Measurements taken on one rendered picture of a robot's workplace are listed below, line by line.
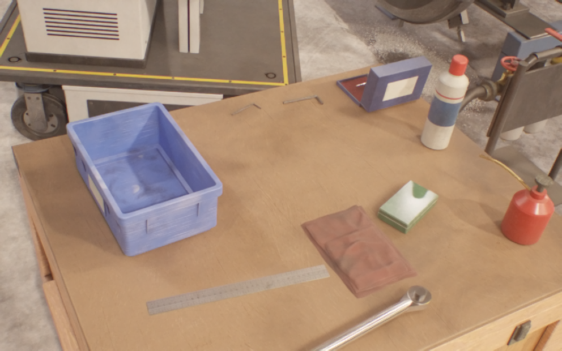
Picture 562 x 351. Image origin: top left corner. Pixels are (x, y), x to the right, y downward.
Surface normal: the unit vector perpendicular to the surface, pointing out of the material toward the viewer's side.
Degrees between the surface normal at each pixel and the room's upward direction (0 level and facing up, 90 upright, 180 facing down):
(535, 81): 90
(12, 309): 0
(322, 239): 1
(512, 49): 90
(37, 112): 90
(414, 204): 0
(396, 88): 96
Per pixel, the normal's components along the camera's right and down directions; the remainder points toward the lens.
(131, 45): 0.04, 0.66
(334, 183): 0.08, -0.75
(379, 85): 0.46, 0.69
